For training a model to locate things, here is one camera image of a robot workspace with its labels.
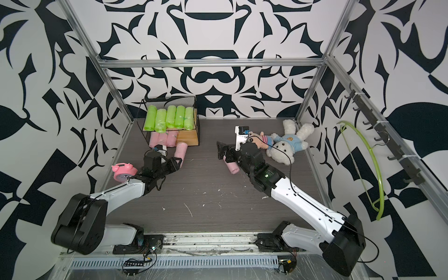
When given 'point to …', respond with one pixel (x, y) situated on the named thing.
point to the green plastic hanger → (381, 212)
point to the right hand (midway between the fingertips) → (227, 139)
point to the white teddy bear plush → (285, 145)
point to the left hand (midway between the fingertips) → (179, 157)
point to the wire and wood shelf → (191, 137)
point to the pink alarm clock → (122, 171)
